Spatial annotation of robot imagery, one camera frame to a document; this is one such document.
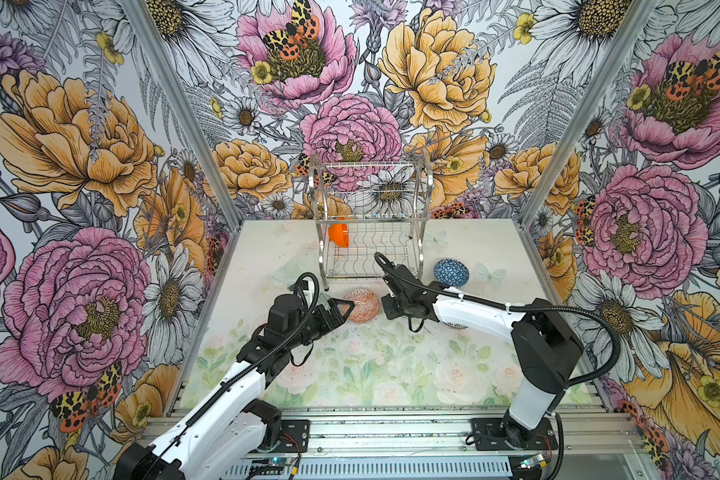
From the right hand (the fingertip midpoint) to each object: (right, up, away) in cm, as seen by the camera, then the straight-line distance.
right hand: (392, 311), depth 90 cm
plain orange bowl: (-17, +24, +12) cm, 32 cm away
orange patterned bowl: (-8, +1, +7) cm, 10 cm away
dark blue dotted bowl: (+22, +10, +15) cm, 29 cm away
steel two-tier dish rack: (-7, +35, +34) cm, 49 cm away
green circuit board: (-30, -33, -19) cm, 48 cm away
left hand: (-13, 0, -11) cm, 17 cm away
